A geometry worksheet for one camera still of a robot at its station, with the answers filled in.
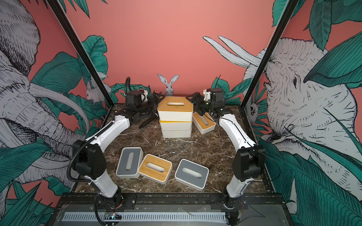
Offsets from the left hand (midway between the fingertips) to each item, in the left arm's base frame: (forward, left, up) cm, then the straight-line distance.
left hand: (165, 98), depth 81 cm
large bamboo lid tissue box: (-5, -6, -3) cm, 9 cm away
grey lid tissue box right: (-35, -15, -30) cm, 48 cm away
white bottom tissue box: (-7, -6, -28) cm, 29 cm away
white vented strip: (-55, +10, -31) cm, 64 cm away
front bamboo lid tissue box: (-31, +7, -29) cm, 43 cm away
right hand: (-3, -13, +1) cm, 13 cm away
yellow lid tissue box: (-8, -6, -16) cm, 19 cm away
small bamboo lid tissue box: (+1, -27, -28) cm, 39 cm away
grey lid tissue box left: (-25, +25, -30) cm, 46 cm away
